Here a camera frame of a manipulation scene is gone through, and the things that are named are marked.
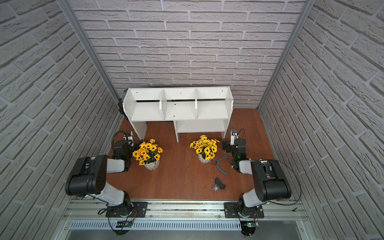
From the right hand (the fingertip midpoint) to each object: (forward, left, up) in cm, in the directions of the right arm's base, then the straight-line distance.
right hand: (234, 138), depth 94 cm
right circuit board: (-45, -1, -5) cm, 46 cm away
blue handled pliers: (-13, +13, -5) cm, 20 cm away
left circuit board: (-41, +63, -8) cm, 75 cm away
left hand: (+4, +63, +1) cm, 64 cm away
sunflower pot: (-11, +20, +9) cm, 24 cm away
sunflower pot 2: (-12, +51, +7) cm, 53 cm away
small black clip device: (-26, +13, -5) cm, 30 cm away
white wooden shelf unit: (+11, +26, +18) cm, 33 cm away
